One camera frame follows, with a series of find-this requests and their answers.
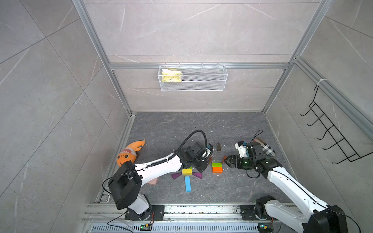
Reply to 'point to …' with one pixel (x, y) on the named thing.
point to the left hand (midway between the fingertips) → (207, 160)
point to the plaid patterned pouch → (267, 149)
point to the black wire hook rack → (351, 155)
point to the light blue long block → (188, 184)
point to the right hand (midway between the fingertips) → (230, 161)
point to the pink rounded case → (154, 181)
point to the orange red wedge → (210, 159)
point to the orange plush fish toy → (129, 154)
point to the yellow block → (187, 172)
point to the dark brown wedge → (218, 147)
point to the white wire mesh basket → (192, 77)
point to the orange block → (217, 170)
